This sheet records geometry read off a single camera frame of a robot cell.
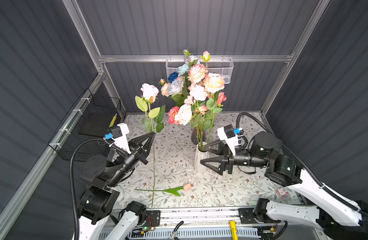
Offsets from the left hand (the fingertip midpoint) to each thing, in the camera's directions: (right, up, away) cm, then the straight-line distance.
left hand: (155, 134), depth 51 cm
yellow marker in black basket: (-29, +6, +28) cm, 41 cm away
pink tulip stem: (+10, -31, +31) cm, 45 cm away
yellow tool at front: (+33, -47, +17) cm, 60 cm away
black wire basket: (-39, +7, +27) cm, 48 cm away
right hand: (+17, -8, -1) cm, 18 cm away
